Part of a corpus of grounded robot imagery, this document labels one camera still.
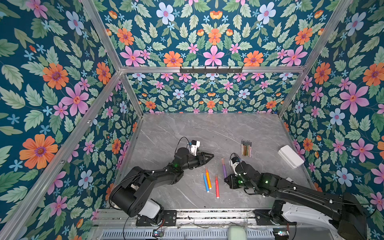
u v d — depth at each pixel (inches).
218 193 32.1
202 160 29.4
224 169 30.9
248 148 38.9
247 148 38.8
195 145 31.4
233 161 28.2
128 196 17.3
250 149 38.8
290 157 36.1
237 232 26.7
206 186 33.0
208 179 33.9
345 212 17.9
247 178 23.0
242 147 39.7
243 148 38.9
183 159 26.7
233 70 36.0
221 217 29.5
